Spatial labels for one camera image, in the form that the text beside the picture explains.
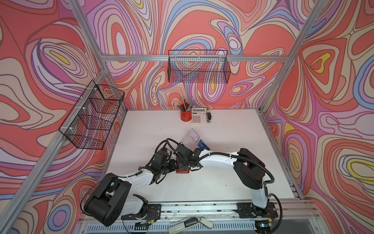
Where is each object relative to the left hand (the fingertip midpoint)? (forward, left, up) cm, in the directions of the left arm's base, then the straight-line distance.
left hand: (180, 163), depth 89 cm
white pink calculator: (+39, -14, +1) cm, 41 cm away
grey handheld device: (-31, -6, +4) cm, 32 cm away
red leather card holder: (-5, -3, 0) cm, 6 cm away
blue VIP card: (+9, -13, +8) cm, 18 cm away
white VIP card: (+16, -9, +8) cm, 20 cm away
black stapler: (+36, -21, +3) cm, 42 cm away
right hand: (-1, -3, -2) cm, 4 cm away
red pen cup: (+35, -3, +5) cm, 36 cm away
